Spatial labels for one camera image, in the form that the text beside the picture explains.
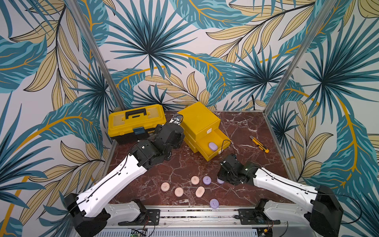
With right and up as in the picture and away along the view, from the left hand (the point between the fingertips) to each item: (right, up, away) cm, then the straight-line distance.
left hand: (169, 132), depth 68 cm
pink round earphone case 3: (+3, -33, +12) cm, 35 cm away
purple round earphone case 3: (+22, -37, +8) cm, 44 cm away
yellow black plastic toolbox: (-24, +3, +21) cm, 32 cm away
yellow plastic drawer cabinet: (+16, -2, +14) cm, 21 cm away
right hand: (+25, -24, +13) cm, 37 cm away
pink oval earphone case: (+15, -33, +12) cm, 38 cm away
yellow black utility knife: (+57, -10, +32) cm, 66 cm away
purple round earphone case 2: (+19, -28, +15) cm, 37 cm away
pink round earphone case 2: (-4, -31, +13) cm, 34 cm away
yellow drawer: (+28, -4, +27) cm, 39 cm away
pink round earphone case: (+12, -28, +16) cm, 34 cm away
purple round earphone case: (+23, -9, +20) cm, 32 cm away
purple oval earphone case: (+25, -26, +10) cm, 38 cm away
